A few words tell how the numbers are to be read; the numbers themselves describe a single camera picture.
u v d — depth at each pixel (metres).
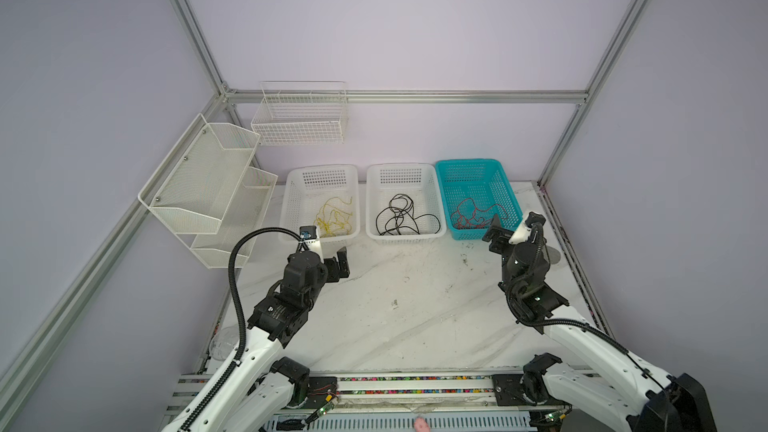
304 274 0.53
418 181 1.18
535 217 0.63
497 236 0.69
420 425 0.68
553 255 0.96
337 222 1.08
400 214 1.08
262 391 0.58
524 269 0.56
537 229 0.63
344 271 0.69
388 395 0.75
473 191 1.19
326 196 1.16
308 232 0.64
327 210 1.11
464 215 1.05
